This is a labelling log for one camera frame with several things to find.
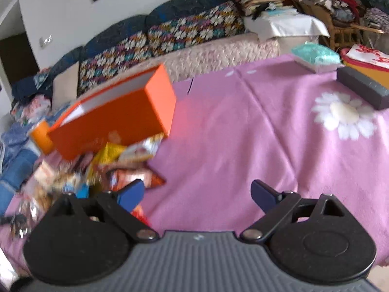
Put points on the teal tissue pack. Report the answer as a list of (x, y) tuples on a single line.
[(316, 58)]

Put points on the orange cardboard box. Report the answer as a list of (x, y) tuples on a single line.
[(125, 110)]

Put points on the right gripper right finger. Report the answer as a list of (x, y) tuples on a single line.
[(311, 239)]

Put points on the dark grey long box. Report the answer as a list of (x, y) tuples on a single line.
[(364, 86)]

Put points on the wall light switch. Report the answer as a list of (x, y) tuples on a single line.
[(44, 42)]

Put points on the orange red snack packet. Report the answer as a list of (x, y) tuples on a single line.
[(121, 177)]

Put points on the Kaka yellow chips bag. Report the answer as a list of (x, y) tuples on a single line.
[(107, 155)]

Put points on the pink flower tablecloth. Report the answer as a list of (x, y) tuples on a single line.
[(275, 121)]

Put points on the left floral cushion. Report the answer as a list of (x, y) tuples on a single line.
[(100, 68)]

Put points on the silver beige snack packet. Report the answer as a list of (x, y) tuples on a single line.
[(142, 151)]

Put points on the blue striped blanket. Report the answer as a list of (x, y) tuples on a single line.
[(18, 156)]

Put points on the floral cushion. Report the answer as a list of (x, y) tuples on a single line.
[(222, 21), (100, 68)]

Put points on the orange paper cup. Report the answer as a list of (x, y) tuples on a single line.
[(39, 135)]

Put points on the right floral cushion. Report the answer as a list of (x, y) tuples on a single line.
[(222, 21)]

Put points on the beige plain cushion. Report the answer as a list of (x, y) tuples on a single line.
[(65, 86)]

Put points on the sofa with quilted cover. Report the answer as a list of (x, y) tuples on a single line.
[(181, 64)]

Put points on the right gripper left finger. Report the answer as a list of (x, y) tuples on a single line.
[(80, 240)]

